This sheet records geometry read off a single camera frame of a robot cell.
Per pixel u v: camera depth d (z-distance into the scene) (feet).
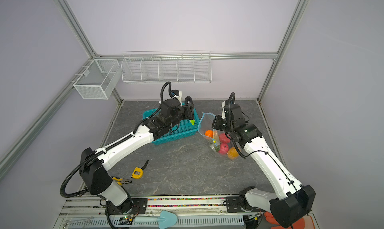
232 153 2.82
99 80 3.25
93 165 1.37
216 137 2.40
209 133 2.79
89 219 2.32
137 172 2.71
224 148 2.85
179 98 2.23
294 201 1.21
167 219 2.29
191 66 3.41
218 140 2.46
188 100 2.47
